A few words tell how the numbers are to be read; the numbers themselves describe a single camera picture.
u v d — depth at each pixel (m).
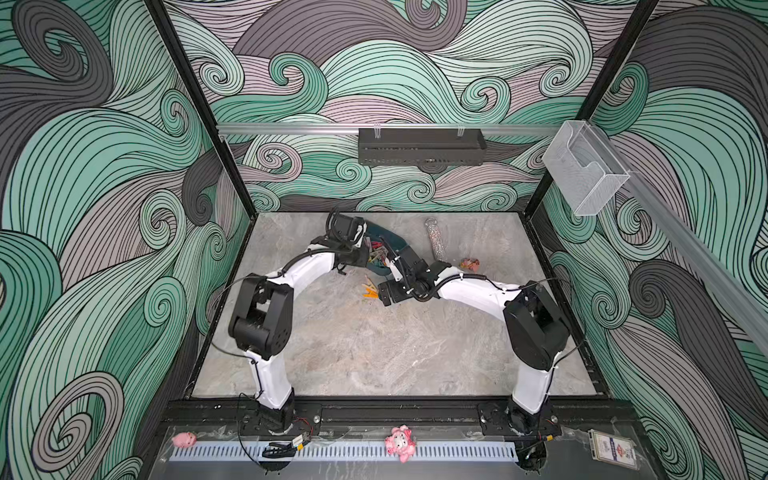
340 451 0.70
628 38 0.75
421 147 1.05
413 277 0.69
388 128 0.95
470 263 1.01
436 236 1.10
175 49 0.76
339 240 0.73
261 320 0.49
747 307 0.51
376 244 1.10
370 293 0.97
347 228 0.74
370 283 1.00
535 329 0.48
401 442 0.67
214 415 0.75
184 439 0.68
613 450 0.68
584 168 0.80
